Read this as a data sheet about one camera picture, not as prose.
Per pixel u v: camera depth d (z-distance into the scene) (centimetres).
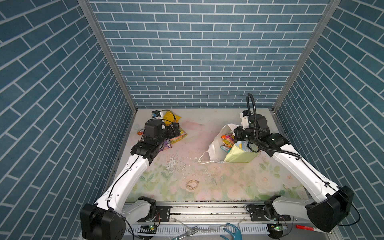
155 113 66
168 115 112
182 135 103
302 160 46
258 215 73
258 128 56
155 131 55
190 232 69
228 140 88
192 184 83
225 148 91
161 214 73
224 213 75
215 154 87
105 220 37
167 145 96
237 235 67
